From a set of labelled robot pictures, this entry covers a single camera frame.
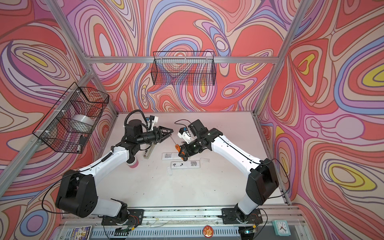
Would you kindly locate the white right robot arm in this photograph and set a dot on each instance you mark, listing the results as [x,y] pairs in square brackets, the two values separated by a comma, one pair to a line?
[261,175]

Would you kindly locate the aluminium front rail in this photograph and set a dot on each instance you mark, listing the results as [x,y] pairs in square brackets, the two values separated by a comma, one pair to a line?
[208,215]

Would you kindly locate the black wire basket back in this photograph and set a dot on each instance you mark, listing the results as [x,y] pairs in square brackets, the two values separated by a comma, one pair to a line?
[184,68]

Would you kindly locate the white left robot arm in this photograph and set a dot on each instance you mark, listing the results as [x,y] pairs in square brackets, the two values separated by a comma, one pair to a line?
[77,193]

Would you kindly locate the orange black screwdriver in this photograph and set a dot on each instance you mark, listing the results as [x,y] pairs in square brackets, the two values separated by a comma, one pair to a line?
[175,144]

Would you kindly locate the white tape roll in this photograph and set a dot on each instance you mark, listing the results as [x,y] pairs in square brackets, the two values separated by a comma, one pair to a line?
[81,124]

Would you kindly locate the aluminium frame corner post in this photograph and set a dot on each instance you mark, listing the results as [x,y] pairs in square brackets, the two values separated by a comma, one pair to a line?
[279,59]

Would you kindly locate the black wire basket left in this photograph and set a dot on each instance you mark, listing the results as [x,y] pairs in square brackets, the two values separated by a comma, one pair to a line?
[55,132]

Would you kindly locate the white remote control with batteries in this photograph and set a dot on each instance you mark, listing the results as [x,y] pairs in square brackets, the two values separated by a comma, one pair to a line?
[185,165]

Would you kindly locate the black wire basket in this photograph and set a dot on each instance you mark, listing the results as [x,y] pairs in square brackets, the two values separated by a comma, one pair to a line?
[55,132]
[184,68]

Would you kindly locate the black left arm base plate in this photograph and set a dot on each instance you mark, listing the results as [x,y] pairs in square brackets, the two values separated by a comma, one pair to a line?
[129,217]

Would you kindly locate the red round sticker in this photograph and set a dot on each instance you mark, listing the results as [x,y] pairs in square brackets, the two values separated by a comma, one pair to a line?
[208,231]

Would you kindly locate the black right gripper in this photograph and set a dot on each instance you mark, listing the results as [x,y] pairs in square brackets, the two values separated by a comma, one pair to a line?
[186,151]

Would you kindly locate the pink tape roll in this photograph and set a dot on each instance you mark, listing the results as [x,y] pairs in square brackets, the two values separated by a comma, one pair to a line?
[132,163]

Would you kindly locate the teal small clock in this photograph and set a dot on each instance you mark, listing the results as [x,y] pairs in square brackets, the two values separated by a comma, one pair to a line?
[281,228]

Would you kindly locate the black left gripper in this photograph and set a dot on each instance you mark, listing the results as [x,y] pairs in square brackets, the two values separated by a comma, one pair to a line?
[157,135]

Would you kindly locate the colourful card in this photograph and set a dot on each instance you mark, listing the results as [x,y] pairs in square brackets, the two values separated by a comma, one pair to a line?
[81,233]

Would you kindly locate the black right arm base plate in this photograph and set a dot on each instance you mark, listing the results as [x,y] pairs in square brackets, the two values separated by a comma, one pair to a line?
[231,216]

